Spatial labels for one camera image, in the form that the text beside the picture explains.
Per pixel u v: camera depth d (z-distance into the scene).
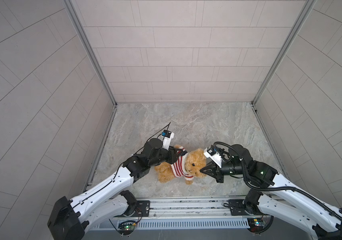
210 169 0.61
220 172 0.59
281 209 0.55
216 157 0.59
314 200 0.43
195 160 0.64
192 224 0.68
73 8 0.72
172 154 0.63
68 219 0.37
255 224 0.68
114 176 0.48
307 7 0.71
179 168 0.69
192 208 0.73
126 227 0.65
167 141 0.65
